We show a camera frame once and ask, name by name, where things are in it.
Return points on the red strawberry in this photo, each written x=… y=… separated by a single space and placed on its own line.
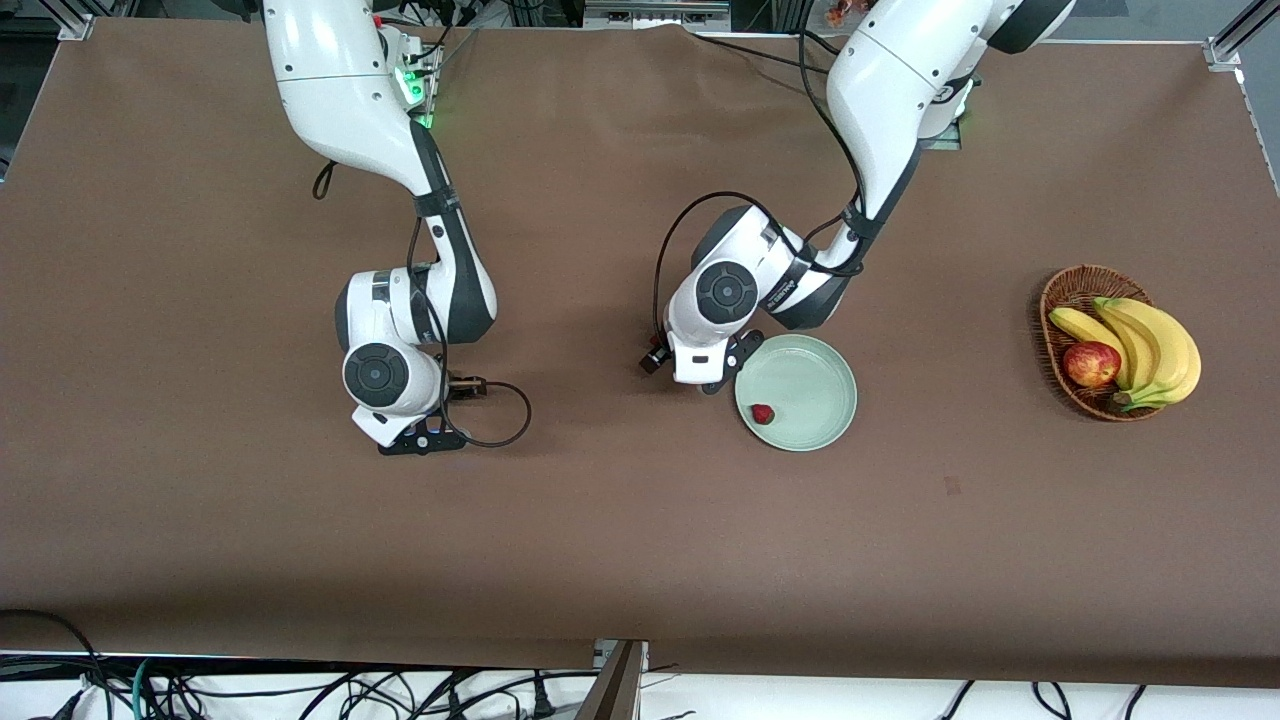
x=763 y=414

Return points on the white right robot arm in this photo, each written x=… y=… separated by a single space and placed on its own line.
x=330 y=80

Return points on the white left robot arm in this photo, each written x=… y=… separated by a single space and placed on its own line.
x=890 y=70

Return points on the light green round plate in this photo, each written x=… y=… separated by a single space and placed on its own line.
x=810 y=390

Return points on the brown angled beam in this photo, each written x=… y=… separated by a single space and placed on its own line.
x=615 y=690

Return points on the grey power strip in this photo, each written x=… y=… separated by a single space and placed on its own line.
x=650 y=15

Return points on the black power plug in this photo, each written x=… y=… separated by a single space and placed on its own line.
x=541 y=705

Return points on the brown table cover sheet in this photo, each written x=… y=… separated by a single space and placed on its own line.
x=300 y=520

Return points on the red orange toy pile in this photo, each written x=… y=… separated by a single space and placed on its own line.
x=840 y=14

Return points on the brown wicker basket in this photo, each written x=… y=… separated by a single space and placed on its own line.
x=1075 y=295

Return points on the red apple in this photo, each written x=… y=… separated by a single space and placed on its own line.
x=1090 y=365

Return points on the yellow banana bunch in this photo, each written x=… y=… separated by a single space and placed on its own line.
x=1165 y=350

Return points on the aluminium frame profile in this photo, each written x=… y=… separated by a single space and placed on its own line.
x=78 y=28
x=1222 y=52

